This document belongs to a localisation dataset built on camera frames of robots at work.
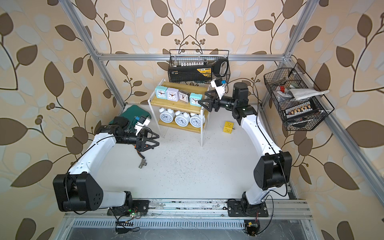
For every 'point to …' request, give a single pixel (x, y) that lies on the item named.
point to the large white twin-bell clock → (195, 120)
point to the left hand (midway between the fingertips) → (158, 141)
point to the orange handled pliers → (143, 161)
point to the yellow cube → (228, 127)
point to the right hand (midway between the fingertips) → (202, 97)
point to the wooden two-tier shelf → (176, 105)
